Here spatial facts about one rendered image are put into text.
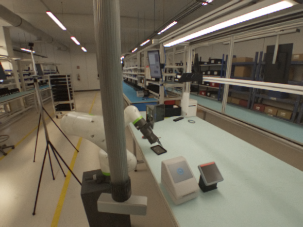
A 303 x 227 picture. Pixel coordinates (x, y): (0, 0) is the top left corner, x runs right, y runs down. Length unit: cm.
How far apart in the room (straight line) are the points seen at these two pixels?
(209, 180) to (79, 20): 664
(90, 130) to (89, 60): 1207
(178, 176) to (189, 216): 17
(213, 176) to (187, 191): 16
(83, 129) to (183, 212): 57
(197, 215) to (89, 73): 1235
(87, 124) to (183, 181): 50
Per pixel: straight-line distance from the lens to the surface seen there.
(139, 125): 102
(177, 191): 70
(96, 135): 64
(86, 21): 676
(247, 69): 532
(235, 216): 79
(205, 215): 74
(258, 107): 482
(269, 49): 265
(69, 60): 1287
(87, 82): 1267
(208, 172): 78
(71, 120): 74
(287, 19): 126
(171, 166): 72
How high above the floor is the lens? 158
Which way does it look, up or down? 17 degrees down
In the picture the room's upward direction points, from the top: straight up
